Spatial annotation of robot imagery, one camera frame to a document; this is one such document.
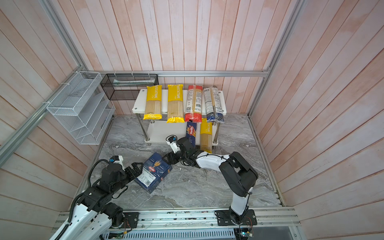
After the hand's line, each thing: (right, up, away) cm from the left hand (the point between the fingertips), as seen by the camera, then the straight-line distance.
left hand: (138, 170), depth 77 cm
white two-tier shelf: (+5, +20, +26) cm, 33 cm away
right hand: (+13, +6, +10) cm, 18 cm away
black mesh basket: (-18, +52, +27) cm, 61 cm away
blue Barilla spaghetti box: (+28, +21, +21) cm, 41 cm away
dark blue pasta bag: (+7, -2, +7) cm, 10 cm away
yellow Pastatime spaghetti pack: (+38, +18, +19) cm, 46 cm away
